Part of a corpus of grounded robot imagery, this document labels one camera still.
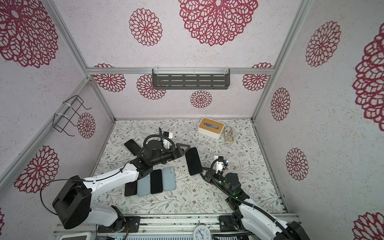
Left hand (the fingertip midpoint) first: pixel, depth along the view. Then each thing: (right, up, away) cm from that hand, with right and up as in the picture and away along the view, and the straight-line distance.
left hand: (187, 150), depth 77 cm
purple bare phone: (-19, -20, +11) cm, 29 cm away
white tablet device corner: (-46, -38, -9) cm, 60 cm away
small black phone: (+3, -6, +1) cm, 7 cm away
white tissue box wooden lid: (+17, +14, +34) cm, 41 cm away
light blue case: (-12, -19, +14) cm, 26 cm away
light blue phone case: (-26, -22, +9) cm, 35 cm away
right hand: (+5, -8, -3) cm, 10 cm away
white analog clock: (+7, -37, -8) cm, 38 cm away
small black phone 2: (-39, -1, +26) cm, 47 cm away
